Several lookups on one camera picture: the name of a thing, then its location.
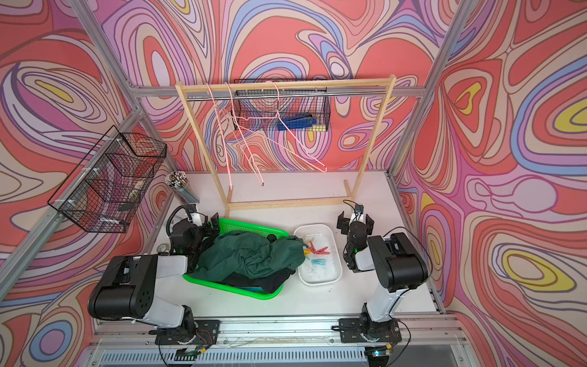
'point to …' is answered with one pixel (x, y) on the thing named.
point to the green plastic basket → (226, 225)
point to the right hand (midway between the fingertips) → (355, 218)
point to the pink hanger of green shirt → (292, 130)
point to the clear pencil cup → (179, 183)
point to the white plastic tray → (316, 236)
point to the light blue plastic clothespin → (320, 262)
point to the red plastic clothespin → (322, 251)
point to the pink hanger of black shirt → (244, 137)
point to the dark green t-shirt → (222, 254)
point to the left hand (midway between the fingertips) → (208, 215)
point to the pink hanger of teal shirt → (222, 134)
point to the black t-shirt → (269, 282)
